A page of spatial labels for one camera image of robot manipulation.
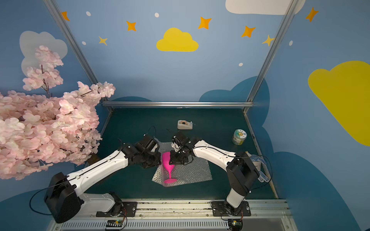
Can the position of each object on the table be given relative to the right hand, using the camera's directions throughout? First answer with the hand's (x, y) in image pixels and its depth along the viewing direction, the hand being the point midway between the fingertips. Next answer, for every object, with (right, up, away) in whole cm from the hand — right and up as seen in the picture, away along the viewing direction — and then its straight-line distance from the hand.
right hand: (172, 161), depth 82 cm
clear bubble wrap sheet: (+14, -8, +7) cm, 18 cm away
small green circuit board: (-29, -31, -9) cm, 43 cm away
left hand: (-5, +1, -2) cm, 6 cm away
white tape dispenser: (+6, +21, +26) cm, 34 cm away
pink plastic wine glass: (-4, 0, +3) cm, 5 cm away
